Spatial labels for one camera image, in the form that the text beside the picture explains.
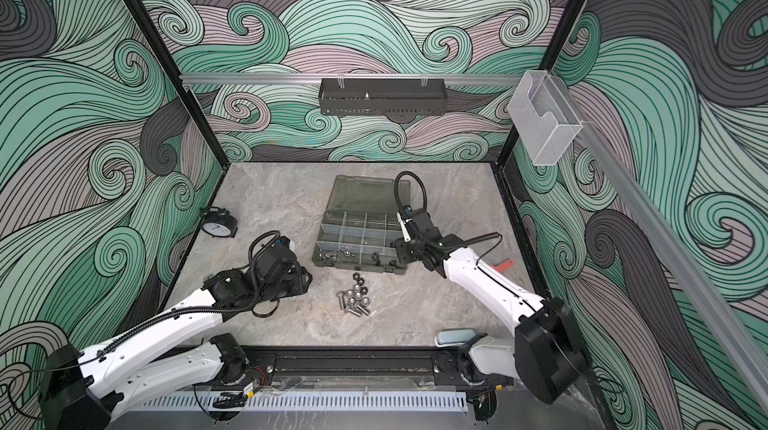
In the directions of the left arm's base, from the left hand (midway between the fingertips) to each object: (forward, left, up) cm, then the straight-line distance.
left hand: (309, 276), depth 79 cm
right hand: (+10, -26, 0) cm, 28 cm away
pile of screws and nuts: (-3, -12, -9) cm, 16 cm away
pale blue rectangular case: (-12, -39, -8) cm, 42 cm away
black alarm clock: (+19, +33, -3) cm, 38 cm away
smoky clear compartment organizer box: (+22, -12, -10) cm, 27 cm away
